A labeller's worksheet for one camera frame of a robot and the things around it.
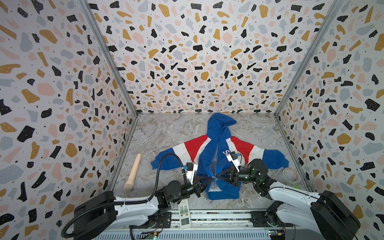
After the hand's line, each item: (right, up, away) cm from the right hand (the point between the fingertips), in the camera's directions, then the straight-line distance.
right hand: (216, 176), depth 70 cm
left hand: (-2, -1, -2) cm, 3 cm away
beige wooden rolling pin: (-47, -9, +12) cm, 49 cm away
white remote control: (-16, -20, +5) cm, 26 cm away
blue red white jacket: (+4, +5, +21) cm, 22 cm away
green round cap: (+47, -11, +16) cm, 51 cm away
